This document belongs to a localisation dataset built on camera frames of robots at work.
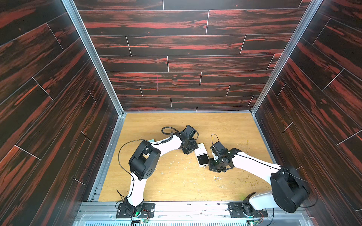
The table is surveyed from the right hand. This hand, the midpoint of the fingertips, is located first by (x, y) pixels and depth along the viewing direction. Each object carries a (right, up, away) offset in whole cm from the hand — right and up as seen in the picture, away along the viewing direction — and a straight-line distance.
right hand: (211, 167), depth 88 cm
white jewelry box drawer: (-5, +5, +3) cm, 8 cm away
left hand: (-7, +11, +5) cm, 14 cm away
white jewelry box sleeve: (-6, +10, +5) cm, 13 cm away
